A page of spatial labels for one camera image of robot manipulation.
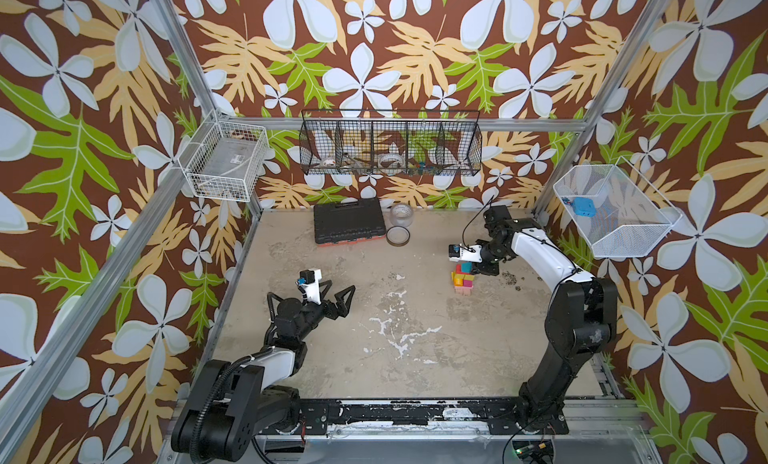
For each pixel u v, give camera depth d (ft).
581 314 1.59
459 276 3.08
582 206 2.82
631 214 2.54
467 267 2.83
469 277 3.06
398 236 3.69
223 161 2.82
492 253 2.51
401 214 3.90
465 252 2.63
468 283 3.13
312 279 2.44
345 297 2.54
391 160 3.24
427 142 3.15
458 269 2.98
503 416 2.41
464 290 3.14
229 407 1.39
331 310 2.46
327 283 2.83
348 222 3.69
